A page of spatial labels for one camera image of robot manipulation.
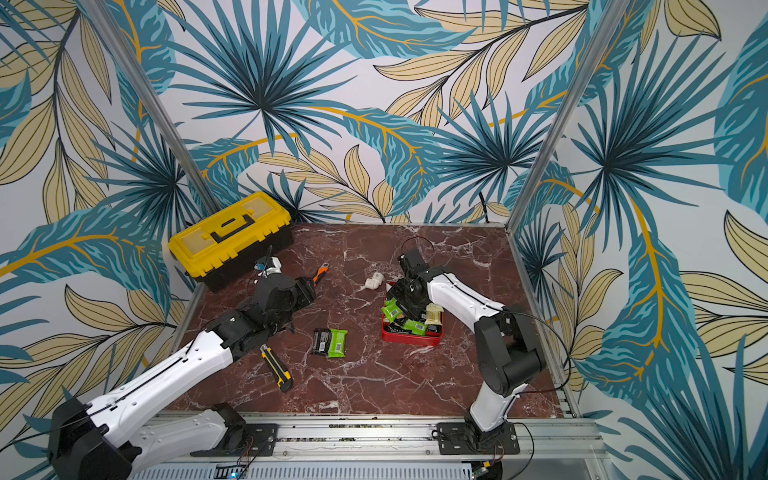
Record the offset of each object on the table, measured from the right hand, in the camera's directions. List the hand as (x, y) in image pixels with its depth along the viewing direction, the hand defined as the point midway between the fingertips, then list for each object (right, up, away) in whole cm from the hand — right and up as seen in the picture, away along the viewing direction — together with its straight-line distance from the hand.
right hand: (392, 301), depth 90 cm
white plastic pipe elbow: (-6, +5, +10) cm, 12 cm away
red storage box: (+11, -11, 0) cm, 16 cm away
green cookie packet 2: (0, -2, -1) cm, 2 cm away
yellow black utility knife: (-30, -19, -9) cm, 37 cm away
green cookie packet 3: (+7, -8, 0) cm, 10 cm away
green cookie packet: (-16, -12, -2) cm, 20 cm away
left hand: (-23, +6, -12) cm, 27 cm away
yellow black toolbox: (-52, +15, +1) cm, 54 cm away
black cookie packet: (-21, -11, -1) cm, 24 cm away
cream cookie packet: (+12, -4, 0) cm, 13 cm away
